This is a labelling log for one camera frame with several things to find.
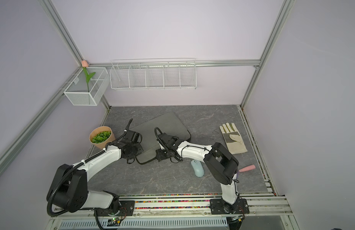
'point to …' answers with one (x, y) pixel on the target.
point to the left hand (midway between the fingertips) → (139, 151)
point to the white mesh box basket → (77, 92)
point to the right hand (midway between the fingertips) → (159, 154)
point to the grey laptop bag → (170, 123)
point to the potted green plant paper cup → (100, 136)
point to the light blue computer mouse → (198, 168)
